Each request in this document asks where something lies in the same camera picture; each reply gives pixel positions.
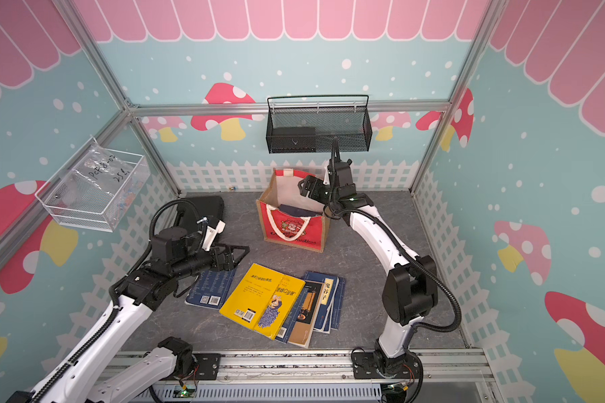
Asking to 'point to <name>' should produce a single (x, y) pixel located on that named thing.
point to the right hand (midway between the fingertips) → (306, 186)
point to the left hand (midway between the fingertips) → (239, 253)
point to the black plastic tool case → (195, 206)
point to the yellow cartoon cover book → (263, 300)
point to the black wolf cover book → (298, 211)
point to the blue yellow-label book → (331, 300)
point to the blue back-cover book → (210, 288)
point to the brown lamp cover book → (299, 327)
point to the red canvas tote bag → (290, 217)
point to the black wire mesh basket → (307, 123)
